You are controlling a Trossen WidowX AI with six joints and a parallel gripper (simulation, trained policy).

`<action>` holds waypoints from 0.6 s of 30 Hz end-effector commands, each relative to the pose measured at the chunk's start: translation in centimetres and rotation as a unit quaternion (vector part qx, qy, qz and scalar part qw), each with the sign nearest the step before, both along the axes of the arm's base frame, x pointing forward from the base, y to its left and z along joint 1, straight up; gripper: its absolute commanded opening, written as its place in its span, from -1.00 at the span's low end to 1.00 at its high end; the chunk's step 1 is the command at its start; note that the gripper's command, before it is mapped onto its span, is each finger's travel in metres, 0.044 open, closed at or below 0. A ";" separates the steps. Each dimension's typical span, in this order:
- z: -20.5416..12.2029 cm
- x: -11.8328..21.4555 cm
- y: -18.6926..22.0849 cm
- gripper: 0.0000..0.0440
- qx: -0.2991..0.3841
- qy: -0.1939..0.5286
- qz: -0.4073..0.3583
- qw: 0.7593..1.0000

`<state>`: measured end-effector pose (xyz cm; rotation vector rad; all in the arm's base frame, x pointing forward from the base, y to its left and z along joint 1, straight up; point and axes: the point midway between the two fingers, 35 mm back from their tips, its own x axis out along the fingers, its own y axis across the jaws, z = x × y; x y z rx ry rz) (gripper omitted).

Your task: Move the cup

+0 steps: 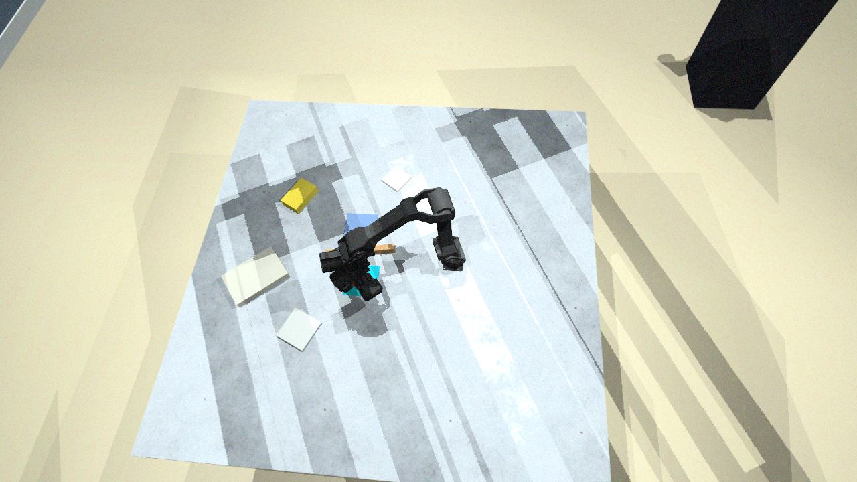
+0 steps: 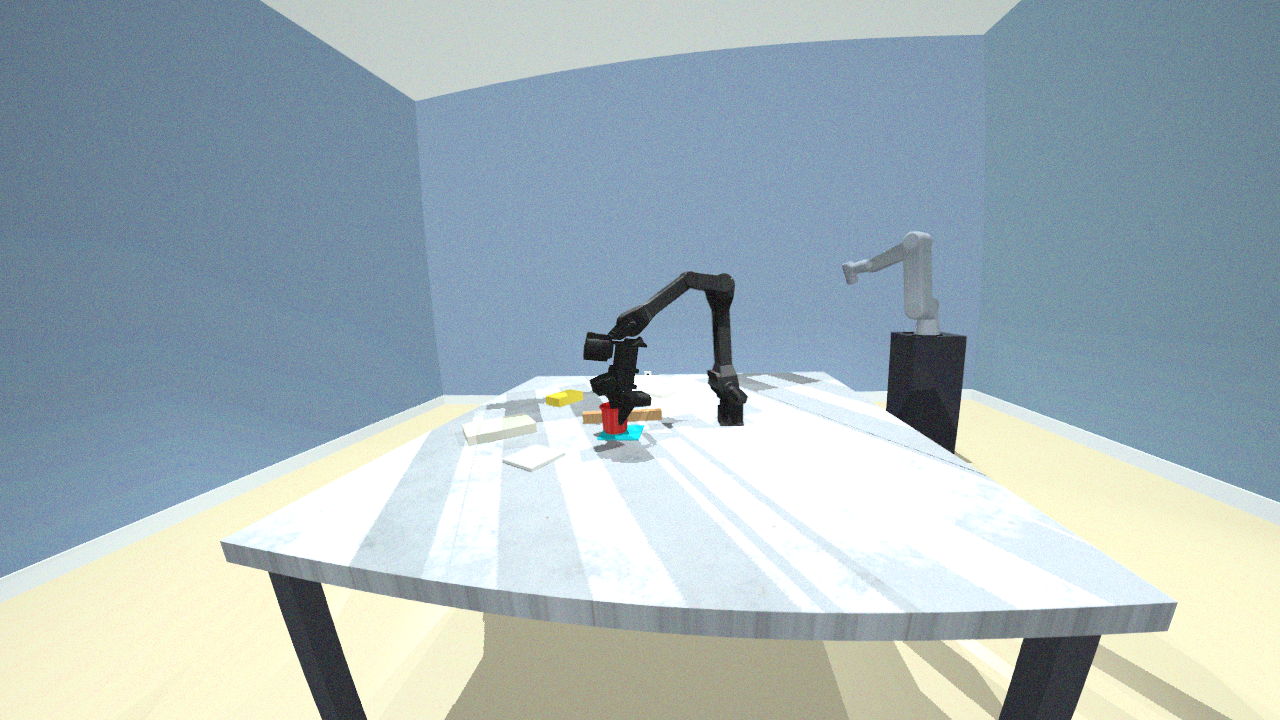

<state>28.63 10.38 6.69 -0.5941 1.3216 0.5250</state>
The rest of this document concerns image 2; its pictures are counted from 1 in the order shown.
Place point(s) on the tan wooden bar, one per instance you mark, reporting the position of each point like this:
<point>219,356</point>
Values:
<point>636,415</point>

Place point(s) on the dark red translucent cup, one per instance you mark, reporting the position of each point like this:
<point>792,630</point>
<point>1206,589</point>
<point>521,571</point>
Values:
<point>610,420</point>

